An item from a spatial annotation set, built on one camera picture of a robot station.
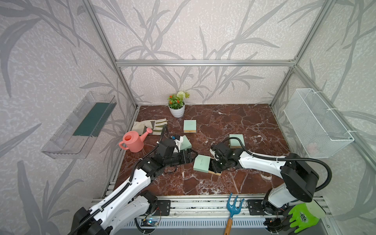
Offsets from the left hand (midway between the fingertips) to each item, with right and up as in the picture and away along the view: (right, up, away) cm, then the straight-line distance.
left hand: (193, 156), depth 74 cm
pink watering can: (-36, +6, +12) cm, 39 cm away
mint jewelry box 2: (-5, +3, +20) cm, 21 cm away
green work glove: (+56, -28, -3) cm, 62 cm away
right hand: (+11, -10, +11) cm, 18 cm away
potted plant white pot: (-13, +30, +28) cm, 42 cm away
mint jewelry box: (-3, +14, +31) cm, 34 cm away
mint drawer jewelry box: (+6, -8, +12) cm, 16 cm away
